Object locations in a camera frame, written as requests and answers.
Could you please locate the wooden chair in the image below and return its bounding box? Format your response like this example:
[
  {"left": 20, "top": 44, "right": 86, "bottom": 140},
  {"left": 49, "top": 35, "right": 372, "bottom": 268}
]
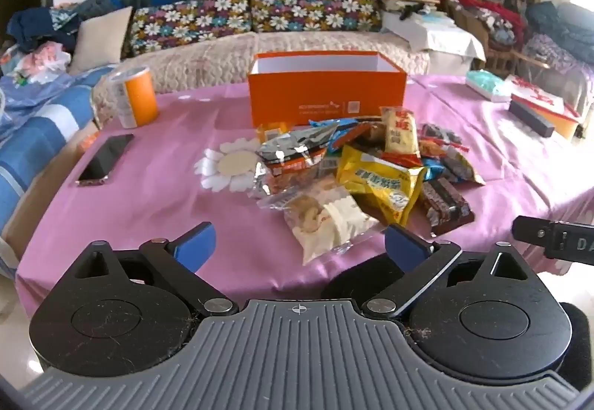
[{"left": 483, "top": 39, "right": 548, "bottom": 77}]

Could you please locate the pink floral bag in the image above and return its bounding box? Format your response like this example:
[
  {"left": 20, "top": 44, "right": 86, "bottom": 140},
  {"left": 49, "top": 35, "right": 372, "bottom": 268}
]
[{"left": 16, "top": 41, "right": 70, "bottom": 83}]

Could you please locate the dark blue clothes pile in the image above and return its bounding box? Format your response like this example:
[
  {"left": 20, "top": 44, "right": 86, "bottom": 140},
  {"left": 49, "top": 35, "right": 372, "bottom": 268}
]
[{"left": 7, "top": 6, "right": 79, "bottom": 53}]

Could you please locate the yellow white snack packet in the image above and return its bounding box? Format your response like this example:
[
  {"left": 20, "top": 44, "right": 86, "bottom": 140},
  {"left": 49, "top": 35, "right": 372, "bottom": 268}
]
[{"left": 381, "top": 106, "right": 422, "bottom": 167}]

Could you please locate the red white box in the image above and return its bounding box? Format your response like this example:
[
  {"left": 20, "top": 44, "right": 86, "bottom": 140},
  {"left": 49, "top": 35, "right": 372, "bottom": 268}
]
[{"left": 503, "top": 75, "right": 581, "bottom": 141}]

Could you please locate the clear cracker packet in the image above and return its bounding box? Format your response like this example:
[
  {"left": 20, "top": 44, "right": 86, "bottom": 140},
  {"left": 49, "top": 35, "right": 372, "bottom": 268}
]
[{"left": 257, "top": 185, "right": 381, "bottom": 267}]

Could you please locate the person's black clothing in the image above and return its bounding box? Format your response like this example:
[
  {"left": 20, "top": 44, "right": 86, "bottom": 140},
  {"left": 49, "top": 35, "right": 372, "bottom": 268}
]
[{"left": 559, "top": 302, "right": 592, "bottom": 392}]

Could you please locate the pink tablecloth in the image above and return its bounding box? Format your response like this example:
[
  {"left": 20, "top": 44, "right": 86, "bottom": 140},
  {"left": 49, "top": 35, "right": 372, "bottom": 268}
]
[{"left": 14, "top": 73, "right": 594, "bottom": 327}]

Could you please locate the teal tissue pack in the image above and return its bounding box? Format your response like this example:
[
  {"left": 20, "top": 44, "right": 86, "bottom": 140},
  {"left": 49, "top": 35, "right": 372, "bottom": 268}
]
[{"left": 465, "top": 70, "right": 513, "bottom": 102}]

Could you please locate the beige pillow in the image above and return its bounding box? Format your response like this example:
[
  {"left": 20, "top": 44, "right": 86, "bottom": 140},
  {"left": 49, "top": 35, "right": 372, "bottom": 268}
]
[{"left": 69, "top": 6, "right": 134, "bottom": 76}]

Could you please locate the orange cup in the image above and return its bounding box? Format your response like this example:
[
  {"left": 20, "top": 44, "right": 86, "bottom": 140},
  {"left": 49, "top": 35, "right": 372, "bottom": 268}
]
[{"left": 108, "top": 67, "right": 159, "bottom": 129}]

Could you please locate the silver orange snack packet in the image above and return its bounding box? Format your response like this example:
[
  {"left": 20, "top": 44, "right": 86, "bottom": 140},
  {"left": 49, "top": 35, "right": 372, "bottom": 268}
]
[{"left": 253, "top": 125, "right": 342, "bottom": 200}]

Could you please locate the orange cardboard box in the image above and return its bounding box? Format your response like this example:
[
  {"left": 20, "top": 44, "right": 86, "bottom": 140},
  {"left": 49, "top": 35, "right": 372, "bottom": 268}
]
[{"left": 247, "top": 52, "right": 408, "bottom": 129}]

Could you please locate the black smartphone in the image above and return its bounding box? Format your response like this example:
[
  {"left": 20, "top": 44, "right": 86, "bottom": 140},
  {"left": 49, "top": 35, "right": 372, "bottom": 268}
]
[{"left": 76, "top": 134, "right": 135, "bottom": 187}]

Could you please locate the blue striped bedding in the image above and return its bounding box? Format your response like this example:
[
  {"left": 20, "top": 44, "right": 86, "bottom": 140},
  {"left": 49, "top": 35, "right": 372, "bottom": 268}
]
[{"left": 0, "top": 67, "right": 117, "bottom": 272}]

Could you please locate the purple floral cloth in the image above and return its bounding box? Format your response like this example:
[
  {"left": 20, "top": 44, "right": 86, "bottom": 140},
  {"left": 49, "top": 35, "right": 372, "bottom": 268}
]
[{"left": 524, "top": 34, "right": 594, "bottom": 114}]

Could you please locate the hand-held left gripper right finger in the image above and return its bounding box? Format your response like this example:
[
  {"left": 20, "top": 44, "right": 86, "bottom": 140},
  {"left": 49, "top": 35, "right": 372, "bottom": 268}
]
[{"left": 361, "top": 223, "right": 541, "bottom": 319}]

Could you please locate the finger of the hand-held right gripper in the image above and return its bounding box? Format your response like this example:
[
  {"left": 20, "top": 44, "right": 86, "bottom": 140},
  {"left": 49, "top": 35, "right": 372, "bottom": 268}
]
[{"left": 513, "top": 215, "right": 555, "bottom": 259}]

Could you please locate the golden clear snack packet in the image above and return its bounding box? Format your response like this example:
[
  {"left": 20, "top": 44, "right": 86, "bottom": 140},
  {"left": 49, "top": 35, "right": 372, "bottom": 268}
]
[{"left": 257, "top": 122, "right": 292, "bottom": 144}]

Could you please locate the light blue snack packet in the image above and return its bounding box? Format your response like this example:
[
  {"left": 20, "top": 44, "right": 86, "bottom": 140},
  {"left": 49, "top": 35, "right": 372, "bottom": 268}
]
[{"left": 423, "top": 158, "right": 446, "bottom": 181}]

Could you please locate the dark red snack packet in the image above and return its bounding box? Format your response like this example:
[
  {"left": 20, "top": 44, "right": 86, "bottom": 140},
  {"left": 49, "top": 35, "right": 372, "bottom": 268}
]
[{"left": 420, "top": 123, "right": 465, "bottom": 158}]

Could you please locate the dark orange-edged snack packet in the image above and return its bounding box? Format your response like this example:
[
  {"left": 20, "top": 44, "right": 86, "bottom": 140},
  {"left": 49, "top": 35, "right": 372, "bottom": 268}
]
[{"left": 436, "top": 145, "right": 486, "bottom": 186}]

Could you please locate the dark brown snack packet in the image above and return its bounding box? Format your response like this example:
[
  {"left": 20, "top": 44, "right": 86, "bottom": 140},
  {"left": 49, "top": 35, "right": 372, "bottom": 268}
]
[{"left": 420, "top": 178, "right": 475, "bottom": 235}]

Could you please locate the red blanket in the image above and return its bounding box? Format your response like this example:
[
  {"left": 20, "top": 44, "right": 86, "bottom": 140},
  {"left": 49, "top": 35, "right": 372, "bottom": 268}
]
[{"left": 438, "top": 0, "right": 527, "bottom": 44}]

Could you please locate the dark blue folded bedding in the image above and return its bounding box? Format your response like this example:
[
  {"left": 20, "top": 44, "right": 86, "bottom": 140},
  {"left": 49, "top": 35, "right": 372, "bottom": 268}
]
[{"left": 524, "top": 2, "right": 594, "bottom": 68}]

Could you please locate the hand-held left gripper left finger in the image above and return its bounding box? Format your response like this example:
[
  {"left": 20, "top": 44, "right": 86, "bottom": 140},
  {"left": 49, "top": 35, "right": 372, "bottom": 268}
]
[{"left": 60, "top": 222, "right": 239, "bottom": 317}]

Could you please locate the long black box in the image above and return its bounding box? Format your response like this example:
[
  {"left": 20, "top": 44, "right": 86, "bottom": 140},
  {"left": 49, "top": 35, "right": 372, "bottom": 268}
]
[{"left": 509, "top": 95, "right": 555, "bottom": 137}]

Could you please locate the floral cushion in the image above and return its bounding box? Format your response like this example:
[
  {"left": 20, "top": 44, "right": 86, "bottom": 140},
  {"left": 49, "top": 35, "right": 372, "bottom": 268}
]
[
  {"left": 251, "top": 0, "right": 384, "bottom": 34},
  {"left": 127, "top": 0, "right": 255, "bottom": 58}
]

